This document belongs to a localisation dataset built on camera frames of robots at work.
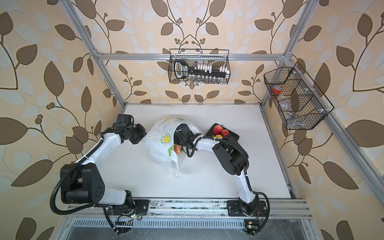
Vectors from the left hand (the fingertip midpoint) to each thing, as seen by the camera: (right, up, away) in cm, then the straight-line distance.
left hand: (148, 130), depth 87 cm
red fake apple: (+43, 0, +12) cm, 44 cm away
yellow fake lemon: (+43, -4, +10) cm, 44 cm away
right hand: (+13, -7, +7) cm, 16 cm away
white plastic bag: (+8, -3, -8) cm, 12 cm away
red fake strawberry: (+47, -2, +12) cm, 49 cm away
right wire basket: (+81, +14, -14) cm, 83 cm away
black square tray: (+38, -3, +15) cm, 41 cm away
